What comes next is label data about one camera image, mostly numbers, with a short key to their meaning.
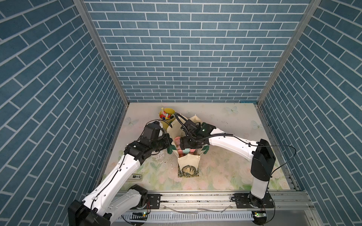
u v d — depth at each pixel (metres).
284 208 0.72
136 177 0.79
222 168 0.86
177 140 0.76
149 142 0.56
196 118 0.85
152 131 0.55
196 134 0.62
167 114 0.91
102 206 0.39
